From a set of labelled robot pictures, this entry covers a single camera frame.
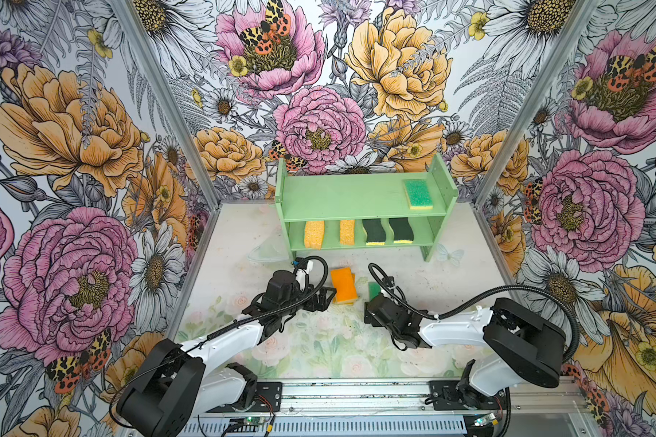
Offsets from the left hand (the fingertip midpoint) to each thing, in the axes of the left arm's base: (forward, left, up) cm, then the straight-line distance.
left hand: (323, 295), depth 86 cm
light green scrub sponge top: (+22, -29, +22) cm, 43 cm away
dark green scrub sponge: (+20, -27, +7) cm, 34 cm away
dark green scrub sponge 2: (+20, -18, +6) cm, 27 cm away
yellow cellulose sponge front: (+20, -8, +7) cm, 22 cm away
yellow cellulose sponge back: (+18, +3, +7) cm, 20 cm away
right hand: (-3, -18, -8) cm, 20 cm away
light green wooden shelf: (+23, -2, +19) cm, 30 cm away
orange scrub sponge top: (+7, -7, -4) cm, 11 cm away
